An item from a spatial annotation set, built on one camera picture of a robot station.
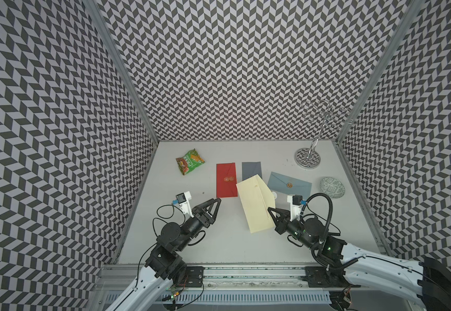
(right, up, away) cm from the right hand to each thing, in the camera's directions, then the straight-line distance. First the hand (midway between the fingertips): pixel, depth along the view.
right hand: (267, 213), depth 75 cm
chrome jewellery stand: (+29, +22, +30) cm, 47 cm away
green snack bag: (-37, +19, +30) cm, 52 cm away
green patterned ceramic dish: (+36, +7, +21) cm, 42 cm away
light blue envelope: (+16, +7, +24) cm, 30 cm away
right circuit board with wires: (+25, -28, -8) cm, 39 cm away
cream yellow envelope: (-4, +5, +3) cm, 7 cm away
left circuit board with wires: (-34, -25, -8) cm, 43 cm away
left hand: (-19, +6, -6) cm, 20 cm away
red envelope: (-17, +10, +27) cm, 33 cm away
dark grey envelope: (-4, +16, +30) cm, 34 cm away
